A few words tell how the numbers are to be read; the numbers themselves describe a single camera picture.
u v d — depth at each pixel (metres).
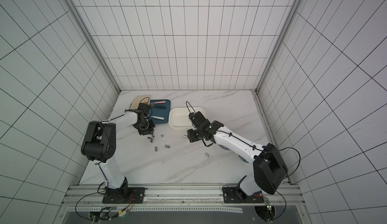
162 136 0.93
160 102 1.11
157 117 1.03
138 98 1.16
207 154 0.86
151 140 0.92
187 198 0.73
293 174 0.47
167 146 0.90
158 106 1.10
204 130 0.59
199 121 0.63
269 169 0.42
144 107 0.81
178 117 1.02
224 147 0.88
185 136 0.93
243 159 0.81
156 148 0.88
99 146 0.50
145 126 0.83
